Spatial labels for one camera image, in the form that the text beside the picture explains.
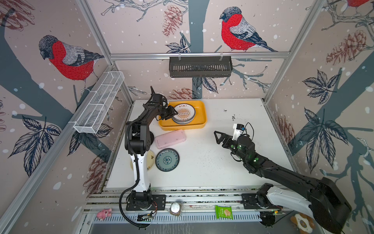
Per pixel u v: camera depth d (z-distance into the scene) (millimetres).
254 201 726
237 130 726
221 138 713
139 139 578
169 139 943
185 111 1093
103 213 687
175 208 643
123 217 685
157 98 854
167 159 883
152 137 973
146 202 667
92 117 715
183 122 1022
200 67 1043
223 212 698
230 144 708
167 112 917
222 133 717
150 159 889
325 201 406
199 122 1045
